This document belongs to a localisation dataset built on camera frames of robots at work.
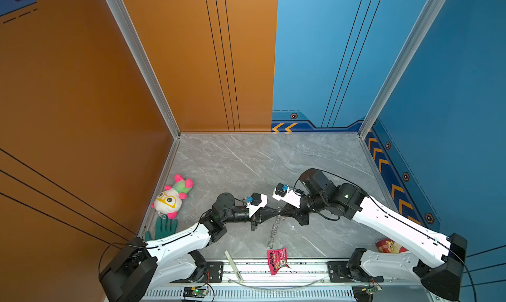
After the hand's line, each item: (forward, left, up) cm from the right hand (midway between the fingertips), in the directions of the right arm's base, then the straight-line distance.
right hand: (283, 210), depth 69 cm
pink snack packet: (-11, +2, -18) cm, 22 cm away
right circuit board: (-21, -32, -19) cm, 43 cm away
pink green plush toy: (+9, +48, -12) cm, 50 cm away
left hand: (0, +2, 0) cm, 2 cm away
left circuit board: (-22, +32, -20) cm, 44 cm away
